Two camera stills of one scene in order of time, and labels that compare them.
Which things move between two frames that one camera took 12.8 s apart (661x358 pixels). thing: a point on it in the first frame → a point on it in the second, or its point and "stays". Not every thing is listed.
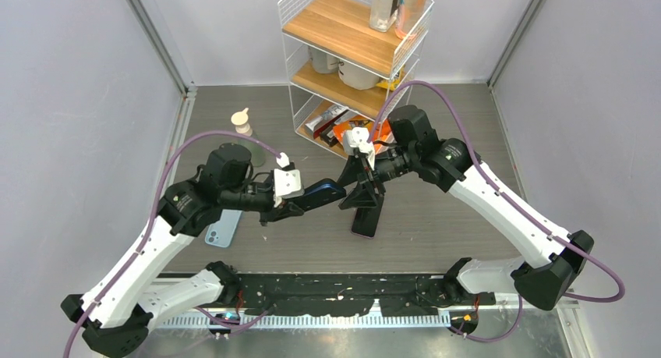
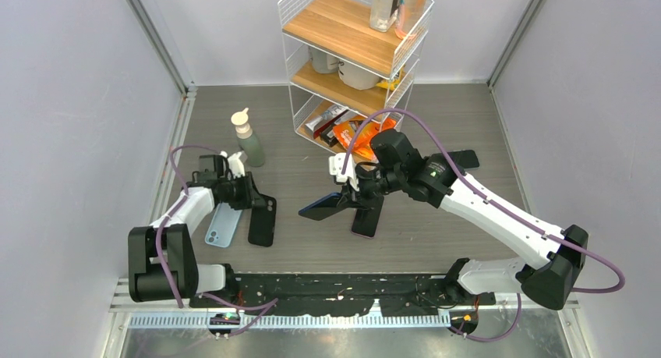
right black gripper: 357,169 stays
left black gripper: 285,210 → 249,192
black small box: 327,136 stays
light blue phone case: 220,233 stays
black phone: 319,193 → 322,207
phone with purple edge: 365,220 stays
